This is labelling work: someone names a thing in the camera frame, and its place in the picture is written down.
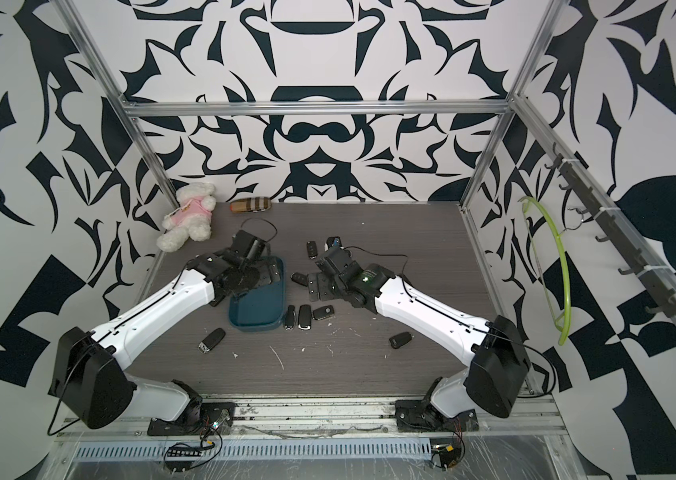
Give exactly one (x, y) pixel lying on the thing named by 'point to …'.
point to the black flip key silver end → (290, 318)
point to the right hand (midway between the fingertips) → (325, 278)
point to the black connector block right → (450, 450)
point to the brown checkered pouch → (251, 205)
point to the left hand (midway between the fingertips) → (263, 269)
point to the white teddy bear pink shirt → (192, 219)
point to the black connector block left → (181, 459)
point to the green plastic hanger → (567, 321)
